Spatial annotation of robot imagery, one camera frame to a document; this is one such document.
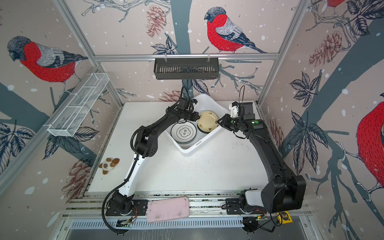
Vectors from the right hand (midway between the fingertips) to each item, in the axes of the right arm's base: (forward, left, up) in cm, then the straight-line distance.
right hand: (217, 122), depth 79 cm
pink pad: (-38, +24, -21) cm, 50 cm away
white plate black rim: (+7, +21, -21) cm, 31 cm away
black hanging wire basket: (+45, +22, +5) cm, 51 cm away
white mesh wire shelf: (+3, +74, +10) cm, 75 cm away
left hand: (+17, +10, -15) cm, 25 cm away
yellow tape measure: (-38, -31, -23) cm, 54 cm away
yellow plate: (+15, +6, -20) cm, 25 cm away
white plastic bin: (+30, +7, -14) cm, 34 cm away
